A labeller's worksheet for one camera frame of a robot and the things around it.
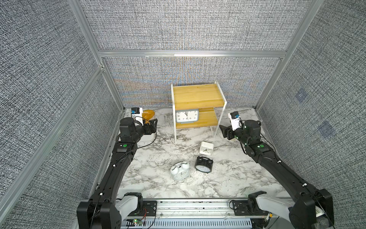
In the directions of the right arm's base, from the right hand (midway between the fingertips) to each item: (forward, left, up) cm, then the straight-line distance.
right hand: (227, 118), depth 79 cm
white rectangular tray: (-14, +43, +2) cm, 45 cm away
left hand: (-1, +41, +2) cm, 41 cm away
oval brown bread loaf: (+22, +52, -22) cm, 60 cm away
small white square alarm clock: (-8, +10, -20) cm, 23 cm away
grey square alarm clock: (+7, +22, -6) cm, 23 cm away
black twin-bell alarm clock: (-19, +13, -18) cm, 29 cm away
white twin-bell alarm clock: (-24, +25, -16) cm, 38 cm away
